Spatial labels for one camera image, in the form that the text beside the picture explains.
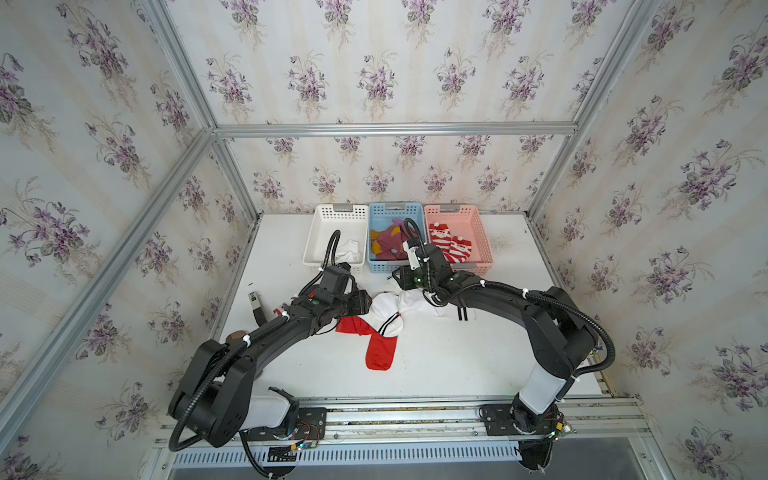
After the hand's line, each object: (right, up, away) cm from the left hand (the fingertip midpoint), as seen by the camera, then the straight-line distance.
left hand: (365, 301), depth 87 cm
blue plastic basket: (+5, +28, +28) cm, 40 cm away
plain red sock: (+5, -14, -1) cm, 15 cm away
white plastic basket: (-8, +26, +30) cm, 41 cm away
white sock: (+15, -1, +6) cm, 16 cm away
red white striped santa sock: (+27, +19, +24) cm, 41 cm away
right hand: (+11, +8, +3) cm, 14 cm away
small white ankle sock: (-7, +14, +17) cm, 23 cm away
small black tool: (-33, -2, +2) cm, 33 cm away
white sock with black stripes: (+6, -5, +4) cm, 8 cm away
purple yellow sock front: (+4, +18, +20) cm, 28 cm away
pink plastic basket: (+37, +26, +31) cm, 55 cm away
